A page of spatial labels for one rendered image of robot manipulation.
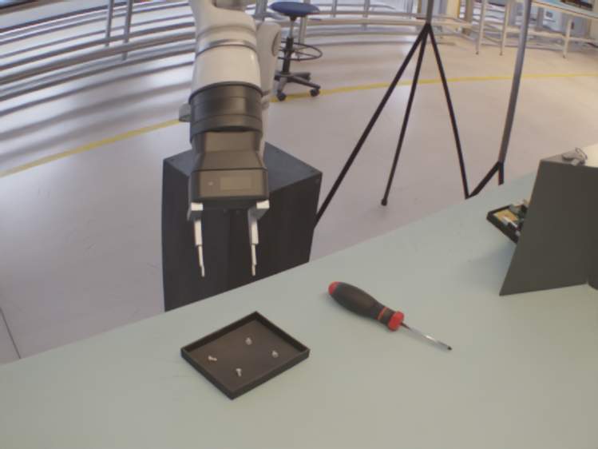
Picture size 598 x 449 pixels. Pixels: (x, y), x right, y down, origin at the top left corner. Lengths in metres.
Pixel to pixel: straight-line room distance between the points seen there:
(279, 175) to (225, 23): 0.68
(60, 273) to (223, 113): 1.87
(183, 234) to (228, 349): 0.72
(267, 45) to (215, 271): 0.47
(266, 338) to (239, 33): 0.33
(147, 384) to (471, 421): 0.34
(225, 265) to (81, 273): 1.24
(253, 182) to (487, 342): 0.34
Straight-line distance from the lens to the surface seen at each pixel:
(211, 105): 0.61
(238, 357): 0.64
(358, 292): 0.71
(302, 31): 4.83
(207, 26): 0.67
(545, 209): 0.77
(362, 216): 2.87
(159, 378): 0.62
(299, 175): 1.30
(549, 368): 0.74
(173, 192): 1.33
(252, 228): 0.64
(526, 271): 0.82
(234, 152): 0.61
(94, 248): 2.54
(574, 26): 12.33
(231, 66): 0.63
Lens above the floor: 1.46
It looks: 32 degrees down
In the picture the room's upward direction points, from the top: 8 degrees clockwise
